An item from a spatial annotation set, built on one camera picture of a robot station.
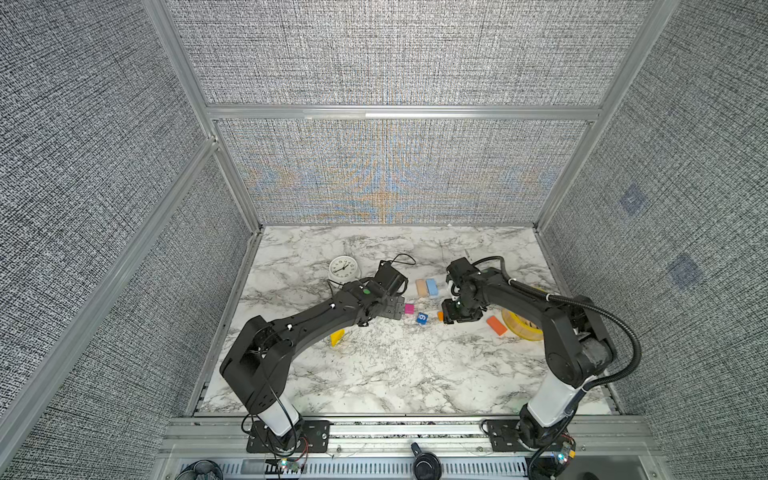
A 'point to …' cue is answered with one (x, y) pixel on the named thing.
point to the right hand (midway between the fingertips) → (452, 317)
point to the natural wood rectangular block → (421, 285)
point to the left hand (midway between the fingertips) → (384, 303)
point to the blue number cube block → (422, 318)
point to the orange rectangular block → (441, 316)
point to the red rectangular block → (497, 326)
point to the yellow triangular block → (336, 337)
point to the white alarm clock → (343, 269)
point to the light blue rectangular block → (432, 287)
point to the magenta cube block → (409, 308)
